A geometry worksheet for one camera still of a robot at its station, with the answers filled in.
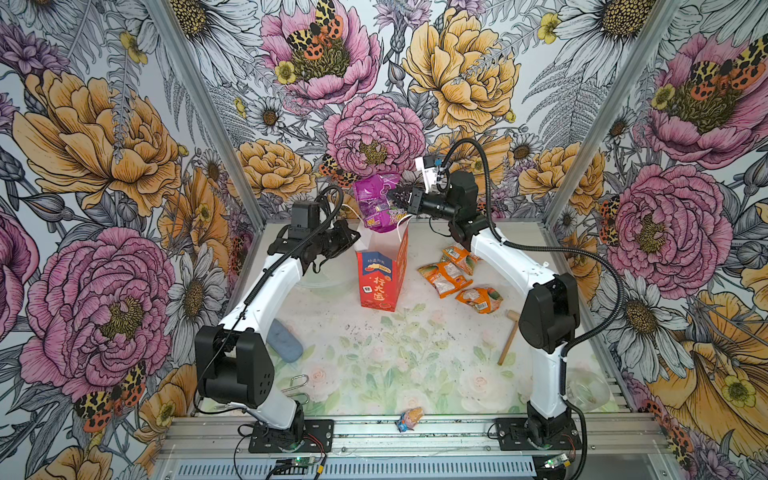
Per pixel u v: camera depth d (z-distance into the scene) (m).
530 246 0.59
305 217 0.64
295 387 0.82
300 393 0.81
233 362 0.43
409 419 0.74
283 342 0.87
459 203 0.68
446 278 1.02
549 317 0.52
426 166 0.73
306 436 0.73
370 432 0.76
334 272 1.05
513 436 0.73
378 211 0.77
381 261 0.80
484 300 0.90
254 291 0.50
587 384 0.81
